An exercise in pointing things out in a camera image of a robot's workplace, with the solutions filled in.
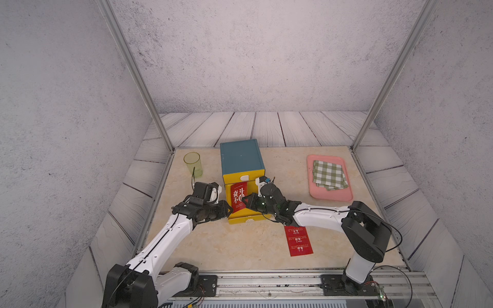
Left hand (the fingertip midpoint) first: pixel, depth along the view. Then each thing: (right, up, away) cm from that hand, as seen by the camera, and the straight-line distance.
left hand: (233, 210), depth 81 cm
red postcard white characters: (+2, +7, +6) cm, 10 cm away
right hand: (+3, +4, +1) cm, 5 cm away
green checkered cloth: (+49, +13, +24) cm, 56 cm away
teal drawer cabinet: (+3, +22, +7) cm, 24 cm away
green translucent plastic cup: (-22, +21, +18) cm, 36 cm away
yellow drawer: (+5, -2, 0) cm, 6 cm away
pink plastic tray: (+56, +3, +20) cm, 60 cm away
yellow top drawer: (+4, +14, +2) cm, 15 cm away
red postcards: (+28, -14, +4) cm, 31 cm away
